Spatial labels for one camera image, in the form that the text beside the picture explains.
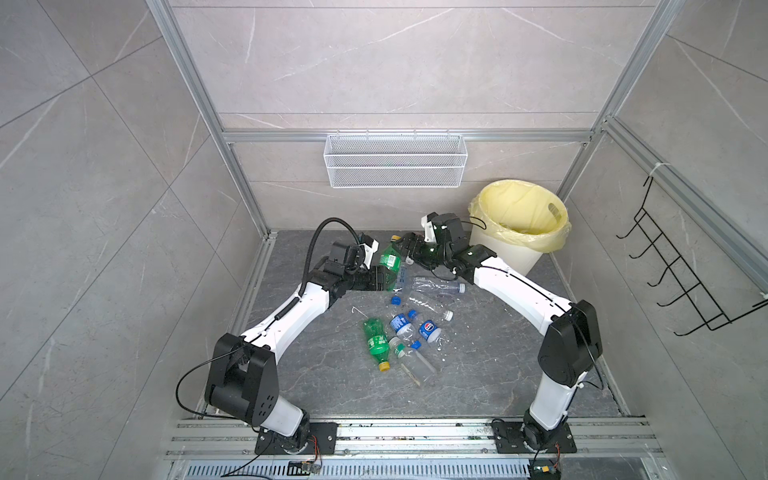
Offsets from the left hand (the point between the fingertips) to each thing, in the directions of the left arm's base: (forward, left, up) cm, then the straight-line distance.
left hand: (388, 270), depth 83 cm
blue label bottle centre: (-11, -4, -15) cm, 19 cm away
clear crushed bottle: (-4, -13, -15) cm, 21 cm away
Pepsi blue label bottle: (-13, -13, -15) cm, 23 cm away
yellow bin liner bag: (+22, -48, 0) cm, 53 cm away
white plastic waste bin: (+4, -40, -1) cm, 41 cm away
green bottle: (+1, -1, +3) cm, 3 cm away
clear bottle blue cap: (+6, -5, -15) cm, 17 cm away
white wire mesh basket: (+40, -4, +10) cm, 41 cm away
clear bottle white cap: (+4, -14, -15) cm, 22 cm away
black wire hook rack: (-25, -64, +15) cm, 70 cm away
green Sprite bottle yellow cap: (-15, +3, -14) cm, 21 cm away
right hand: (+5, -3, +4) cm, 7 cm away
